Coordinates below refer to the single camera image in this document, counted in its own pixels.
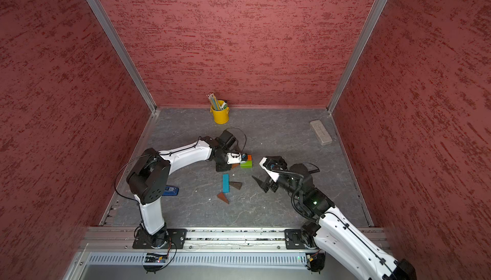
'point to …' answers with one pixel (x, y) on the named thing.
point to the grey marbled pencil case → (321, 132)
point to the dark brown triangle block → (236, 185)
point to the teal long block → (226, 183)
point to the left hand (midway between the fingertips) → (226, 165)
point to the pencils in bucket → (215, 102)
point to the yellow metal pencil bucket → (220, 117)
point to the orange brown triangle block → (234, 165)
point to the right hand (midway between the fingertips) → (261, 169)
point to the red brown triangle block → (222, 197)
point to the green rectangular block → (248, 164)
